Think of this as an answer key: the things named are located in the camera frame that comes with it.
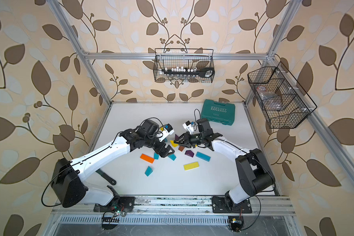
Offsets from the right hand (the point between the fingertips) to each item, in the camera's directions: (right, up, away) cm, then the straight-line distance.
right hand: (175, 142), depth 81 cm
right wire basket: (+55, +22, -8) cm, 59 cm away
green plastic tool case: (+31, +18, +28) cm, 45 cm away
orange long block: (-18, -12, +10) cm, 24 cm away
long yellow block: (-2, 0, -2) cm, 3 cm away
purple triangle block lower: (+8, -8, +10) cm, 16 cm away
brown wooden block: (+3, -6, +12) cm, 14 cm away
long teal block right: (+17, -11, +10) cm, 22 cm away
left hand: (-3, -1, -4) cm, 5 cm away
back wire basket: (+5, +49, +15) cm, 51 cm away
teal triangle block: (-16, -17, +4) cm, 24 cm away
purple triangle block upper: (0, +1, +17) cm, 17 cm away
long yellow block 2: (+8, -16, +8) cm, 20 cm away
